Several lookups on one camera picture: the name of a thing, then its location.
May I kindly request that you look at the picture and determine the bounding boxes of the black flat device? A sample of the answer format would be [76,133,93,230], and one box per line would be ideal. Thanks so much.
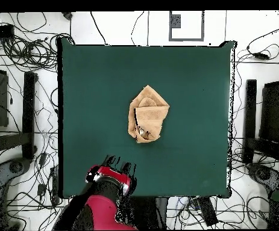
[198,197,219,227]

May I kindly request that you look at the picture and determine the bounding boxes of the tan terry towel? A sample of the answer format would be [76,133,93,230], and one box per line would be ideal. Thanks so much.
[127,84,171,144]

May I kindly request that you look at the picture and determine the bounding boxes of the dark green table cloth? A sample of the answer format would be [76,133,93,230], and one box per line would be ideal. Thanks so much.
[57,37,238,200]

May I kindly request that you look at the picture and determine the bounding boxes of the black upright bar stand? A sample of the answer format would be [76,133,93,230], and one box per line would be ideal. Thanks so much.
[243,79,257,165]
[21,71,38,160]

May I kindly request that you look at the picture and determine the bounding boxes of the grey round base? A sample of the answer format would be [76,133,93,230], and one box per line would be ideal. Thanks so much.
[246,163,279,191]
[0,157,32,192]

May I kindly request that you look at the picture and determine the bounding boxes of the black power adapter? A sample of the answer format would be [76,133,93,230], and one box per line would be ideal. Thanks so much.
[252,51,271,61]

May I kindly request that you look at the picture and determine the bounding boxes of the tangled black cables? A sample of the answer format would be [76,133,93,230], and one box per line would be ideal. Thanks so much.
[0,11,75,73]

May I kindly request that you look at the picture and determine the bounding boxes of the grey square floor frame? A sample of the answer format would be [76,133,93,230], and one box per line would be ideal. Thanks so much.
[169,10,205,42]

